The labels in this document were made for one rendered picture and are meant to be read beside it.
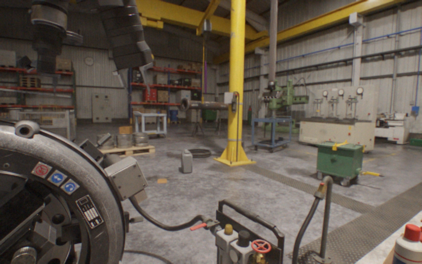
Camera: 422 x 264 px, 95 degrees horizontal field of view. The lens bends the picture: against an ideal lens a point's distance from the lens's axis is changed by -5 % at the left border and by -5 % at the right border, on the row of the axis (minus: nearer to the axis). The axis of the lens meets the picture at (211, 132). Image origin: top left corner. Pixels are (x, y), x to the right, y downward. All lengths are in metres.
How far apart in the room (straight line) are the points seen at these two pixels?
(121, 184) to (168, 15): 12.26
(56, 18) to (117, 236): 0.68
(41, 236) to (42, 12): 0.60
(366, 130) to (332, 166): 3.03
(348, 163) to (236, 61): 2.49
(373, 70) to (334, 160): 8.33
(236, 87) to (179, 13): 9.52
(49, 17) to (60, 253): 0.73
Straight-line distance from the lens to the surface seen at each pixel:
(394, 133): 9.38
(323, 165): 3.41
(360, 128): 6.05
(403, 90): 10.83
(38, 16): 0.81
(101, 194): 0.70
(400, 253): 0.81
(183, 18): 13.06
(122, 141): 4.92
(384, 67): 11.21
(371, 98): 6.45
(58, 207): 0.83
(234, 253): 0.93
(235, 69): 4.04
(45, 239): 0.65
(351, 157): 3.27
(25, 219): 0.69
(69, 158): 0.67
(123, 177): 0.72
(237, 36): 4.20
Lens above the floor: 1.00
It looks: 6 degrees down
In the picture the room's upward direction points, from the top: 1 degrees clockwise
